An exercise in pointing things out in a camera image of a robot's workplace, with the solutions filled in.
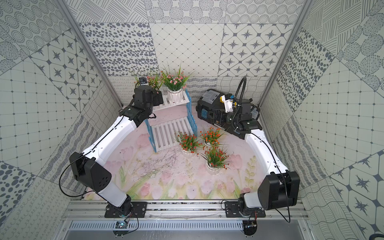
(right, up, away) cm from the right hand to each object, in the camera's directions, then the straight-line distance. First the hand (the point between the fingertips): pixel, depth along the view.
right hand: (214, 114), depth 79 cm
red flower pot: (-14, -17, +4) cm, 22 cm away
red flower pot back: (-1, -13, +6) cm, 14 cm away
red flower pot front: (+1, -24, -1) cm, 24 cm away
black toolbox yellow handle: (0, +5, +18) cm, 19 cm away
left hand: (-31, +12, -1) cm, 33 cm away
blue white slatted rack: (-33, -13, +22) cm, 42 cm away
